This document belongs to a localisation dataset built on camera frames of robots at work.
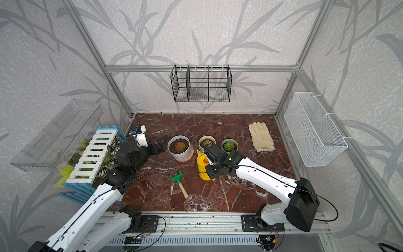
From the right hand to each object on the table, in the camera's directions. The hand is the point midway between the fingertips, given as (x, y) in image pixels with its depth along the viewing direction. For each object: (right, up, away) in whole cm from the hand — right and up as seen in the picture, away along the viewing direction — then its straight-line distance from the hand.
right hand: (209, 169), depth 79 cm
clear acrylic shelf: (-67, +15, -11) cm, 69 cm away
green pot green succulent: (+11, +10, +13) cm, 20 cm away
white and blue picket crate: (-50, -2, -19) cm, 53 cm away
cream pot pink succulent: (-3, +12, +17) cm, 21 cm away
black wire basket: (-4, +50, +27) cm, 57 cm away
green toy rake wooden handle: (-19, -8, +10) cm, 23 cm away
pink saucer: (-13, +3, +18) cm, 22 cm away
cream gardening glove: (+36, +14, +30) cm, 49 cm away
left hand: (-23, +17, -5) cm, 29 cm away
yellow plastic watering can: (-3, +4, 0) cm, 5 cm away
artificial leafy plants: (-46, +6, -9) cm, 47 cm away
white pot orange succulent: (-18, +10, +11) cm, 23 cm away
